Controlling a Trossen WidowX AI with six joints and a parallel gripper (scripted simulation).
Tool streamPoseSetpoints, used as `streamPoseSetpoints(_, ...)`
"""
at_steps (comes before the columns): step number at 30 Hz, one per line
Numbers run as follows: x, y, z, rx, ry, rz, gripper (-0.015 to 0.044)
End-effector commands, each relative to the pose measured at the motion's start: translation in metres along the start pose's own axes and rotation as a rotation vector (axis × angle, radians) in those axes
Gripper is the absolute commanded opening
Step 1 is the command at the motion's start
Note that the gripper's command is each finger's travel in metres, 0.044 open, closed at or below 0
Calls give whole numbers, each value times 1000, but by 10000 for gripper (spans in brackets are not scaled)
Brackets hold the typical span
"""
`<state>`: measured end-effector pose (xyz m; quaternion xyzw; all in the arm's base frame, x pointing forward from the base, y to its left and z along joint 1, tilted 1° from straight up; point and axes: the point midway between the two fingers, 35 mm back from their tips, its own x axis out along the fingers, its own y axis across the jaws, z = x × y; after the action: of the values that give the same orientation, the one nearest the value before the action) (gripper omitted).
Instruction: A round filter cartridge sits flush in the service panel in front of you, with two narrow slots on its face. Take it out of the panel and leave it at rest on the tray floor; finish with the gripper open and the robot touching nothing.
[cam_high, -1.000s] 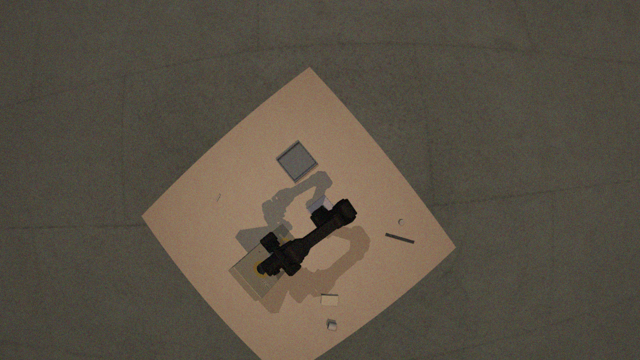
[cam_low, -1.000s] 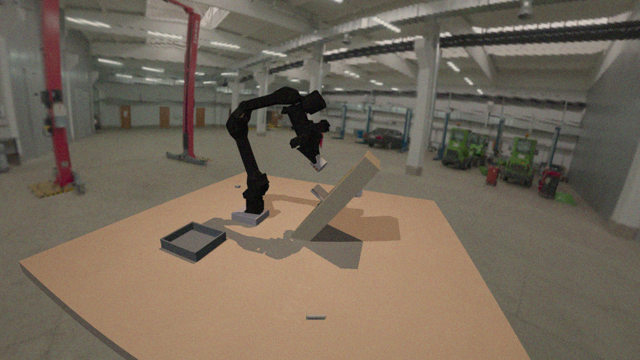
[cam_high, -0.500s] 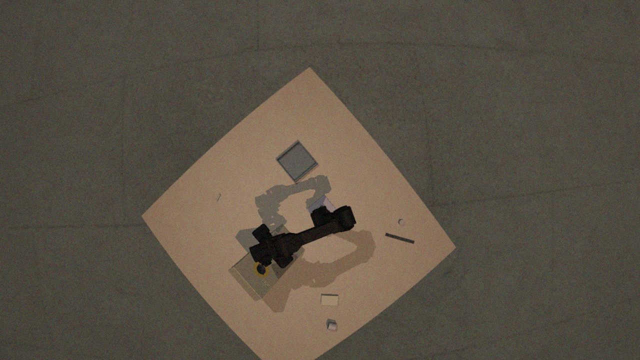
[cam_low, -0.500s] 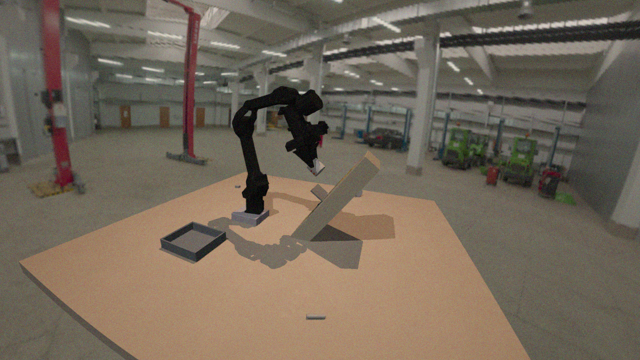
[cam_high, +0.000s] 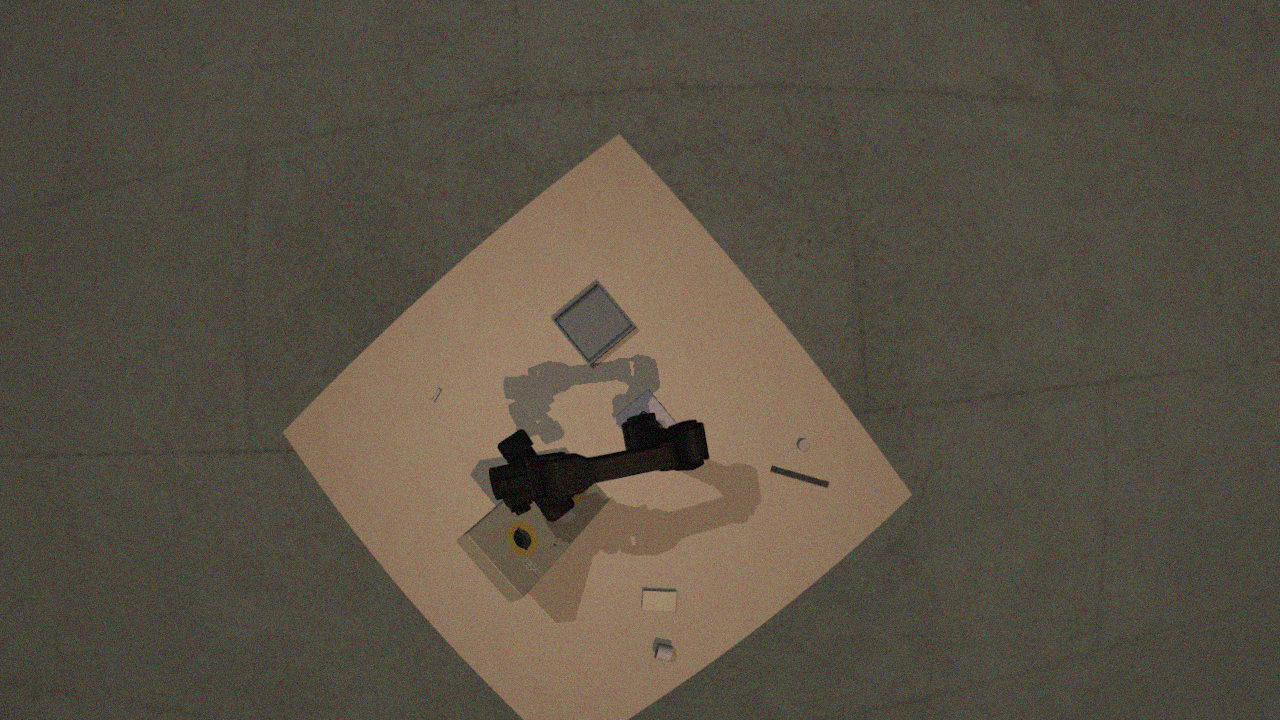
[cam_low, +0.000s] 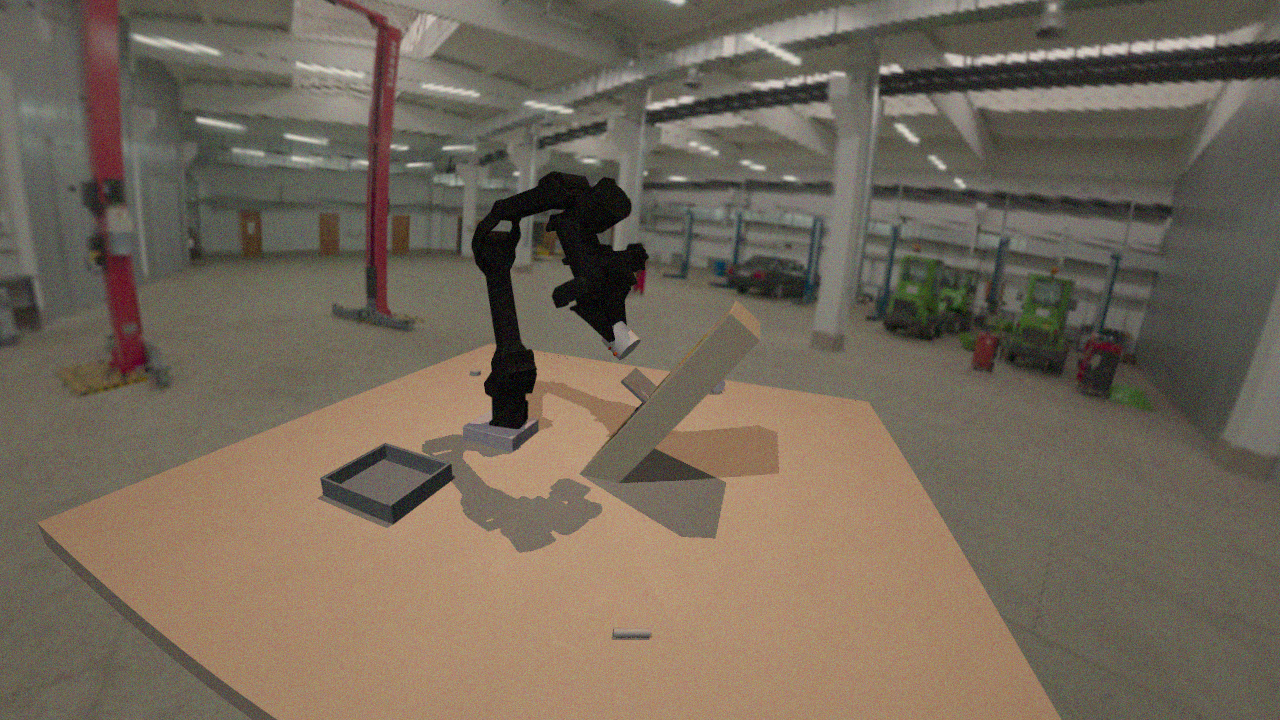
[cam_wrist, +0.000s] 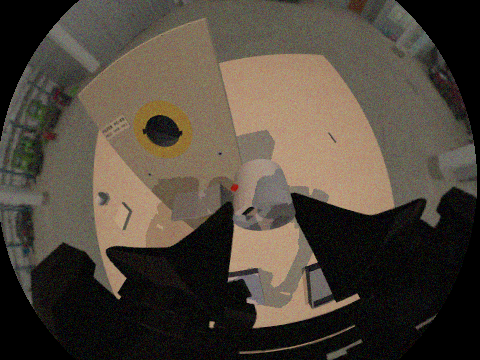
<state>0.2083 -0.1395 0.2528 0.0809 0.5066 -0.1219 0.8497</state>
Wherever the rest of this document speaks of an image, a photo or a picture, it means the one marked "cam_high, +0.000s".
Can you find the dark grey flat bar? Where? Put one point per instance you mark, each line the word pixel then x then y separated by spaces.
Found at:
pixel 799 476

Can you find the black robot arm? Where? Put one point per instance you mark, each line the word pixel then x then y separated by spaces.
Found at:
pixel 681 447

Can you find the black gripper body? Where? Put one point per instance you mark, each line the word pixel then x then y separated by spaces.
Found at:
pixel 514 448

